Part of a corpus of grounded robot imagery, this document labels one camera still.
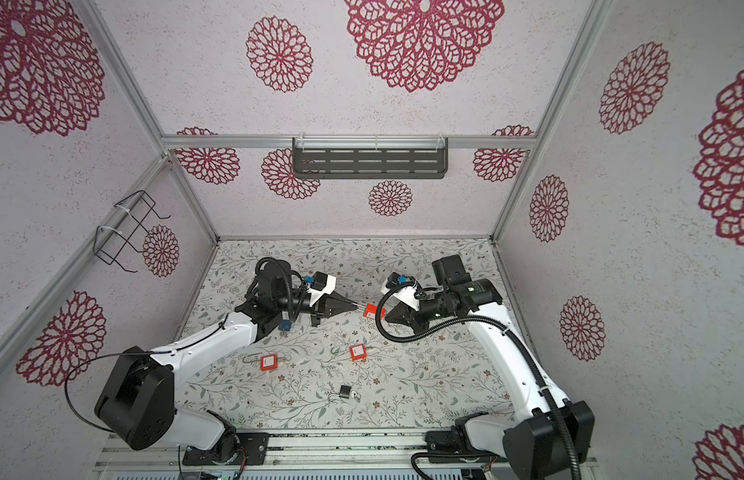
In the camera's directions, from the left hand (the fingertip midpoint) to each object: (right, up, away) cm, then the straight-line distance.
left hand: (353, 306), depth 73 cm
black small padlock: (-3, -25, +10) cm, 28 cm away
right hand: (+9, -1, -1) cm, 9 cm away
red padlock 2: (0, -16, +17) cm, 23 cm away
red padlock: (+4, -1, -4) cm, 6 cm away
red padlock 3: (-26, -19, +14) cm, 35 cm away
